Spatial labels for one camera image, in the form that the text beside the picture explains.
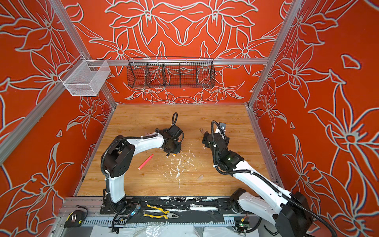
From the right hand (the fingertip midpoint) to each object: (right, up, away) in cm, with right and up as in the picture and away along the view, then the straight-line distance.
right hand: (210, 132), depth 79 cm
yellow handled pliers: (-22, -39, -9) cm, 46 cm away
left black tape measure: (-66, -40, -11) cm, 78 cm away
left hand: (-18, -12, +14) cm, 26 cm away
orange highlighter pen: (-21, -15, +9) cm, 27 cm away
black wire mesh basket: (-24, +39, +20) cm, 51 cm away
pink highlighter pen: (-38, -19, +9) cm, 44 cm away
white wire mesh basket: (-78, +34, +13) cm, 87 cm away
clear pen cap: (-5, -26, +4) cm, 27 cm away
